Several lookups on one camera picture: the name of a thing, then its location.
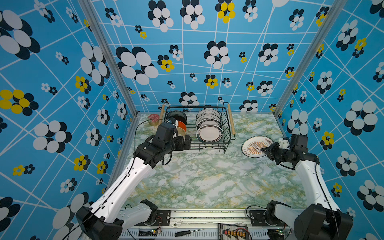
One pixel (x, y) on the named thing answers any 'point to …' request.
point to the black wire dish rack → (187, 115)
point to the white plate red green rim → (209, 121)
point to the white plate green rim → (208, 111)
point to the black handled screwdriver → (185, 232)
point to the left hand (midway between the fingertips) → (184, 138)
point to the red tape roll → (153, 122)
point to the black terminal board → (231, 231)
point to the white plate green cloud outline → (206, 116)
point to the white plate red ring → (209, 133)
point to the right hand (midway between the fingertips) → (262, 149)
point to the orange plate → (180, 124)
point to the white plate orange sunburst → (251, 147)
